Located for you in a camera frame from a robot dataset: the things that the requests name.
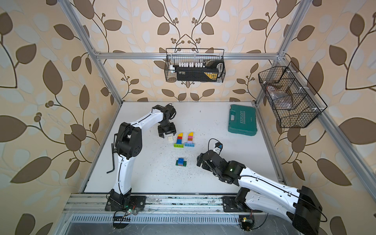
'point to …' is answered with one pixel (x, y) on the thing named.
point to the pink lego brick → (190, 137)
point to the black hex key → (113, 160)
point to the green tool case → (242, 120)
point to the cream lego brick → (170, 138)
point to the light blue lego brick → (189, 144)
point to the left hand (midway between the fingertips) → (172, 134)
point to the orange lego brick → (190, 139)
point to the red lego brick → (179, 137)
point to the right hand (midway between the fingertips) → (203, 160)
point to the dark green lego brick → (184, 163)
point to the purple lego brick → (189, 142)
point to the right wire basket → (293, 104)
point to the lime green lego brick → (178, 145)
